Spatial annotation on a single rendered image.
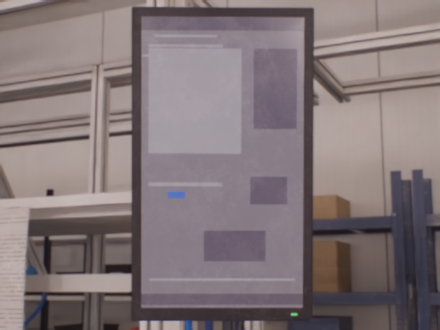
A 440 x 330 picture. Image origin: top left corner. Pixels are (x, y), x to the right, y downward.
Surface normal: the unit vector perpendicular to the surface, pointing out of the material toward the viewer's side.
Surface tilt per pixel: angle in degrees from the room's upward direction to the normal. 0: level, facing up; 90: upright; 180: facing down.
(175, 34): 101
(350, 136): 90
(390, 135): 90
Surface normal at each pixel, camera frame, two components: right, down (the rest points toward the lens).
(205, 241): 0.02, 0.01
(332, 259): -0.40, -0.16
